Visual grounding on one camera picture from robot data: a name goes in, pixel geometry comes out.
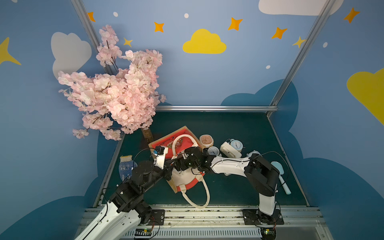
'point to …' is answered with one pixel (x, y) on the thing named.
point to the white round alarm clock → (236, 144)
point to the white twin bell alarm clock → (213, 150)
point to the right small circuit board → (268, 233)
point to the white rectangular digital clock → (227, 149)
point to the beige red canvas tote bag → (181, 179)
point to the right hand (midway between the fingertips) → (178, 160)
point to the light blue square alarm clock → (249, 154)
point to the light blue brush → (280, 171)
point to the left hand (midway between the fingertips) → (176, 157)
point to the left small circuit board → (143, 233)
